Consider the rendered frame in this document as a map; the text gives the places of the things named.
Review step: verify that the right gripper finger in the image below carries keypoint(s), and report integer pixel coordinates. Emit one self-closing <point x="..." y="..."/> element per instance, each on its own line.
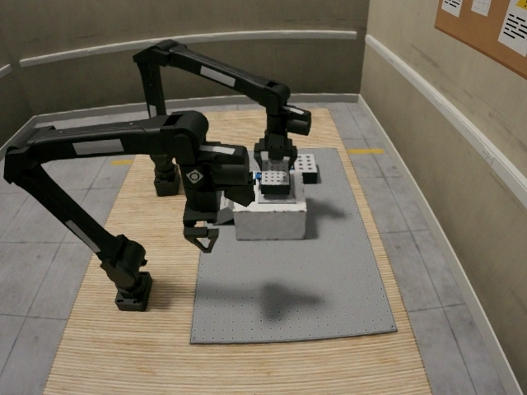
<point x="212" y="235"/>

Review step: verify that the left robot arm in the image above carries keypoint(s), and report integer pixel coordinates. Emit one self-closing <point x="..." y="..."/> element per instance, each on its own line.
<point x="280" y="115"/>

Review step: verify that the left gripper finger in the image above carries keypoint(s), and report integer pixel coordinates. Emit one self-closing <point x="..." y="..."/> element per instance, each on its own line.
<point x="291" y="162"/>
<point x="258" y="158"/>

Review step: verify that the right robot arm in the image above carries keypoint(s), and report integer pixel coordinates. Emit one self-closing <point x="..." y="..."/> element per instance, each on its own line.
<point x="230" y="172"/>

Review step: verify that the grey work mat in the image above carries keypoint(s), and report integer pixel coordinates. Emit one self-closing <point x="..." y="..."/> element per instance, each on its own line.
<point x="323" y="287"/>

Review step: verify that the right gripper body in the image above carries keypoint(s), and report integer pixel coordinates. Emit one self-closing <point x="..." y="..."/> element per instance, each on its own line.
<point x="192" y="214"/>

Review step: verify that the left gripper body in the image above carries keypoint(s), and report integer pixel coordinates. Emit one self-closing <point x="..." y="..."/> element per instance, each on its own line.
<point x="291" y="151"/>

